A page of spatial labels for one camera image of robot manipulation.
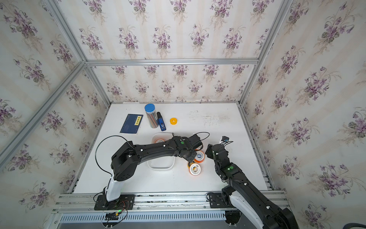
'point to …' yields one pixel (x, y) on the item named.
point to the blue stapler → (161, 121)
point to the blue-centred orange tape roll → (200, 157)
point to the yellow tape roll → (173, 121)
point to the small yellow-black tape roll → (189, 164)
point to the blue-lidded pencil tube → (149, 109)
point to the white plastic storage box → (164, 164)
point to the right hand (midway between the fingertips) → (214, 147)
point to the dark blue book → (132, 124)
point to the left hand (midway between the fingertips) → (193, 157)
